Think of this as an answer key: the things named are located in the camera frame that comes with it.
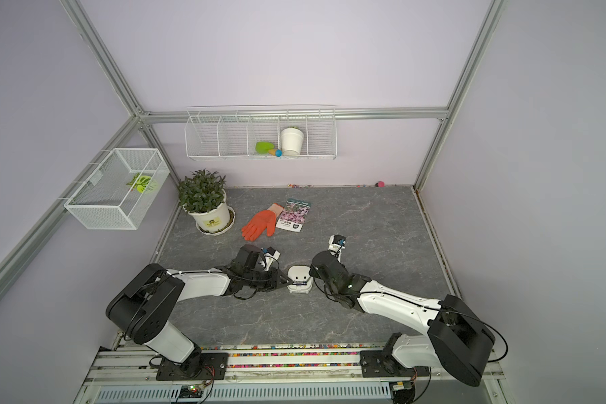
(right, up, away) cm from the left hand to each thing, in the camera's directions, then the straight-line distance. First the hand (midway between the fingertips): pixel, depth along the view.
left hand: (289, 285), depth 86 cm
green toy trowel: (-11, +51, +14) cm, 54 cm away
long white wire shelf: (-24, +57, +13) cm, 63 cm away
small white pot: (0, +52, +6) cm, 53 cm away
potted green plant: (-33, +32, +5) cm, 46 cm away
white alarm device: (+4, +1, +1) cm, 5 cm away
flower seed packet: (0, +24, +23) cm, 33 cm away
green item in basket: (-47, +34, -4) cm, 58 cm away
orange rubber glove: (-15, +21, +23) cm, 35 cm away
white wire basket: (-56, +33, -4) cm, 65 cm away
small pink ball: (+42, +39, +38) cm, 69 cm away
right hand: (+8, +10, -2) cm, 13 cm away
